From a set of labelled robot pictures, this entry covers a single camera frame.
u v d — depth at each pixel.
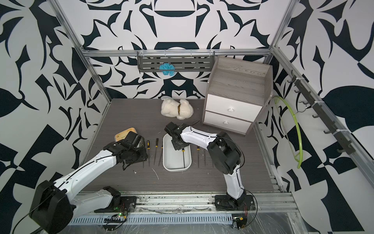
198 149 0.94
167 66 0.90
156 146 0.94
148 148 0.93
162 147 0.87
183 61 0.94
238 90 0.83
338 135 0.51
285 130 0.77
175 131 0.69
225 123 0.95
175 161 0.86
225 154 0.50
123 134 0.97
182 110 1.02
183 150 0.91
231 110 0.83
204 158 0.91
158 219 0.71
